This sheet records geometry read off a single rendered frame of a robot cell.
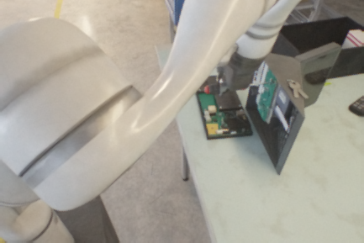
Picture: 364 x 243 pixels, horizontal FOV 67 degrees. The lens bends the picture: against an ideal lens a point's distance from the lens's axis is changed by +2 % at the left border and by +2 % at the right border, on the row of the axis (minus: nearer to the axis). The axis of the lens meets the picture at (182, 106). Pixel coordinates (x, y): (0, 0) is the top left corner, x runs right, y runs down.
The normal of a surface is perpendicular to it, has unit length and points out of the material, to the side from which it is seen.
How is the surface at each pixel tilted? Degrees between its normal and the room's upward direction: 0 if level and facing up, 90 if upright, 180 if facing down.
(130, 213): 0
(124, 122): 50
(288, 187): 0
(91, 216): 0
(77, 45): 43
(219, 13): 32
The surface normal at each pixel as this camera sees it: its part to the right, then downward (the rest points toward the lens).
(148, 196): -0.01, -0.72
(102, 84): 0.61, -0.43
